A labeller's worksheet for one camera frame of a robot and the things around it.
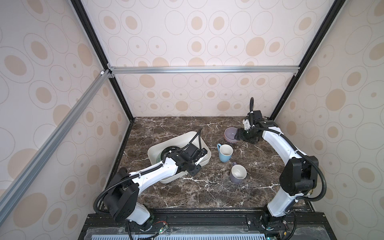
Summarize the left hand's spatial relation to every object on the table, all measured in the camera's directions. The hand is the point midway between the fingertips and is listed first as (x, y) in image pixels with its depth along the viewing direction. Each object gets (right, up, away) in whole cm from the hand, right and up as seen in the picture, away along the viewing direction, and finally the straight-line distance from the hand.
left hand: (200, 164), depth 83 cm
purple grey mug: (+23, -6, +5) cm, 24 cm away
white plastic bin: (-5, +13, -16) cm, 21 cm away
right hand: (+24, +16, +7) cm, 29 cm away
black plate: (-20, +7, +12) cm, 25 cm away
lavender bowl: (+21, +16, +20) cm, 33 cm away
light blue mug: (+17, +6, +12) cm, 21 cm away
